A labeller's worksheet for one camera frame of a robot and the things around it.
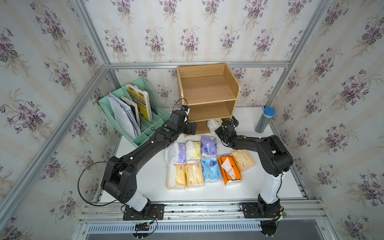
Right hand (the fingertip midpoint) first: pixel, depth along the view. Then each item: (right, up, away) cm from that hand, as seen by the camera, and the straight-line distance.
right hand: (217, 129), depth 101 cm
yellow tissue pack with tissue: (-26, -25, -21) cm, 42 cm away
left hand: (-18, +4, -16) cm, 25 cm away
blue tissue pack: (-6, -23, -17) cm, 29 cm away
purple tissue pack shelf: (-23, -15, -14) cm, 31 cm away
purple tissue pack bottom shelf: (-7, -12, -10) cm, 17 cm away
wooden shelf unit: (-7, +23, -15) cm, 28 cm away
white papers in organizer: (-55, +8, -19) cm, 59 cm away
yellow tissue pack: (-16, -24, -21) cm, 36 cm away
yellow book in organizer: (-50, +20, -7) cm, 54 cm away
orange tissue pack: (+4, -21, -22) cm, 31 cm away
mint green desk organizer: (-43, +11, +14) cm, 46 cm away
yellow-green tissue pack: (-17, -14, -12) cm, 25 cm away
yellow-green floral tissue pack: (-3, +3, +1) cm, 4 cm away
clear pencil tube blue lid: (+30, +10, -10) cm, 33 cm away
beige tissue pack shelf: (+13, -17, -14) cm, 26 cm away
